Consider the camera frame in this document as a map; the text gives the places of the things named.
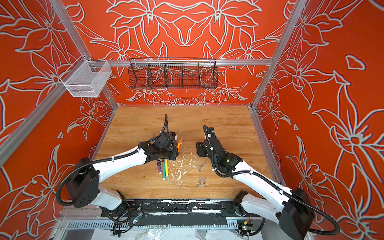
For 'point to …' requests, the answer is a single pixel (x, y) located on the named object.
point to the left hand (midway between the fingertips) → (178, 152)
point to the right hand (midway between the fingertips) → (198, 143)
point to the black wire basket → (173, 73)
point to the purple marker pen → (159, 164)
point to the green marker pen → (164, 171)
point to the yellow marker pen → (167, 168)
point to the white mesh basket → (86, 78)
